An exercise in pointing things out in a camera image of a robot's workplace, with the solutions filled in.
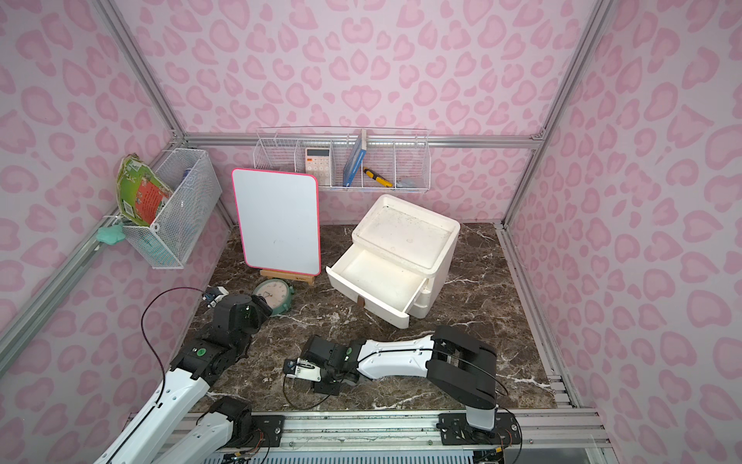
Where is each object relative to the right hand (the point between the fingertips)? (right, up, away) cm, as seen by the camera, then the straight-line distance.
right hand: (316, 379), depth 79 cm
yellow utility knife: (+17, +59, +18) cm, 64 cm away
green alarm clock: (-17, +21, +19) cm, 33 cm away
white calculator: (-3, +63, +16) cm, 65 cm away
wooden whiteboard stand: (-12, +26, +19) cm, 34 cm away
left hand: (-16, +22, -1) cm, 27 cm away
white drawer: (+16, +25, +4) cm, 30 cm away
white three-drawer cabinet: (+23, +32, -1) cm, 40 cm away
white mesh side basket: (-36, +37, -7) cm, 52 cm away
